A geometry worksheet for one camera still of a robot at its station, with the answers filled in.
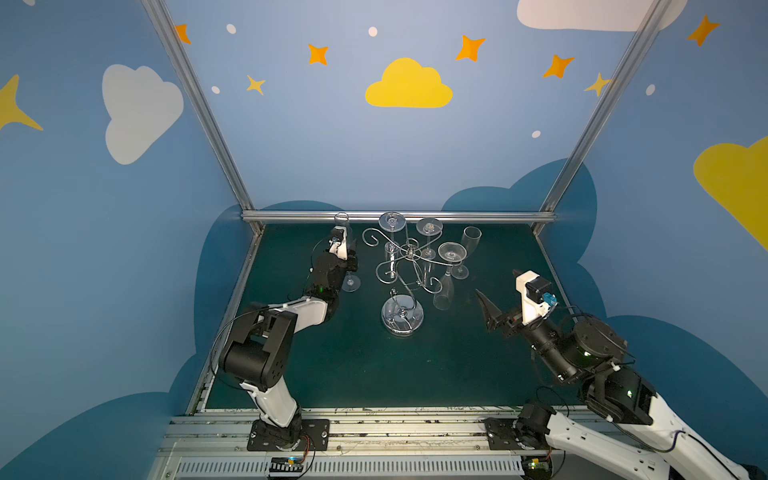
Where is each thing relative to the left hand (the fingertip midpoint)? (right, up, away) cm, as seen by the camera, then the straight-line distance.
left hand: (345, 238), depth 90 cm
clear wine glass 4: (+24, +2, -12) cm, 27 cm away
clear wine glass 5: (+29, -5, -17) cm, 33 cm away
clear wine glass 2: (+40, 0, +3) cm, 40 cm away
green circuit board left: (-12, -58, -17) cm, 62 cm away
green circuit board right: (+50, -59, -17) cm, 79 cm away
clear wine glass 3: (+14, +3, -14) cm, 20 cm away
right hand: (+36, -10, -31) cm, 49 cm away
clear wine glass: (0, -15, +11) cm, 19 cm away
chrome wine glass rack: (+18, -24, +4) cm, 30 cm away
